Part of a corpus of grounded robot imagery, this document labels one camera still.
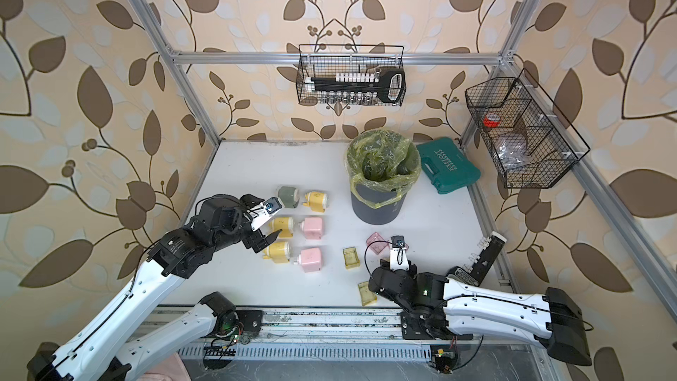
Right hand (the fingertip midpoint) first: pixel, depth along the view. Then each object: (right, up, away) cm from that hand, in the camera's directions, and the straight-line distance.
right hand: (386, 264), depth 80 cm
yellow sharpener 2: (-33, +11, +6) cm, 36 cm away
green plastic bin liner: (0, +32, +8) cm, 33 cm away
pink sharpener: (-24, +9, +7) cm, 27 cm away
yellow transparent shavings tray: (-11, -1, +8) cm, 13 cm away
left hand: (-35, +18, -9) cm, 40 cm away
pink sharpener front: (-23, +1, 0) cm, 23 cm away
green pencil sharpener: (-33, +19, +14) cm, 41 cm away
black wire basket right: (+40, +36, -8) cm, 54 cm away
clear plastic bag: (+35, +34, -7) cm, 49 cm away
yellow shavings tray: (-6, -10, 0) cm, 12 cm away
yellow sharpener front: (-33, +3, +1) cm, 34 cm away
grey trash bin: (-4, +12, +15) cm, 20 cm away
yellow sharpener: (-23, +17, +14) cm, 32 cm away
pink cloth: (-58, -23, -13) cm, 63 cm away
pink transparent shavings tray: (-2, +2, +9) cm, 10 cm away
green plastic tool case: (+28, +31, +25) cm, 49 cm away
